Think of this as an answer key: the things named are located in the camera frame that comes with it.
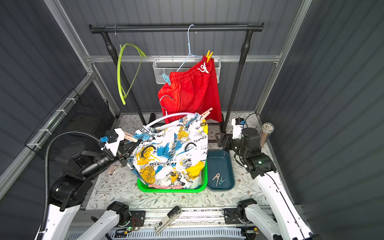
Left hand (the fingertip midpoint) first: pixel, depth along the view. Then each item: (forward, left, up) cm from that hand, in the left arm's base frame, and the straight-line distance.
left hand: (138, 140), depth 55 cm
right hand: (+11, -35, -11) cm, 38 cm away
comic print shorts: (+5, -11, -20) cm, 23 cm away
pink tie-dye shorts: (-6, -5, -34) cm, 35 cm away
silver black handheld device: (-18, -10, -36) cm, 42 cm away
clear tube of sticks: (+23, -64, -22) cm, 71 cm away
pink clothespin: (+1, -34, -40) cm, 52 cm away
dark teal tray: (+4, -36, -39) cm, 53 cm away
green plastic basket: (-7, +4, -33) cm, 34 cm away
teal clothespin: (-1, -36, -39) cm, 54 cm away
